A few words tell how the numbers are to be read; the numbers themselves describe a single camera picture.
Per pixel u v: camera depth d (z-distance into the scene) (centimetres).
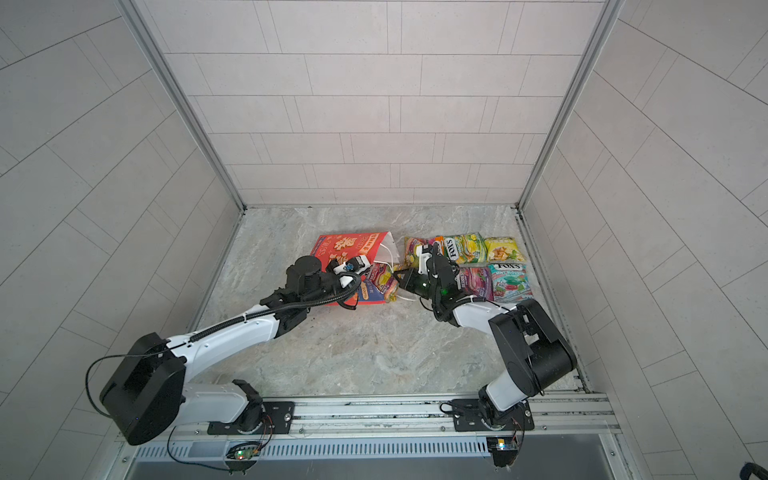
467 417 71
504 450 68
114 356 40
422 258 81
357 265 64
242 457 65
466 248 102
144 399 40
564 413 72
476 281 93
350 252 81
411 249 101
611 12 71
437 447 68
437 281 68
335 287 68
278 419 71
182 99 86
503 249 97
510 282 92
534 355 44
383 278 86
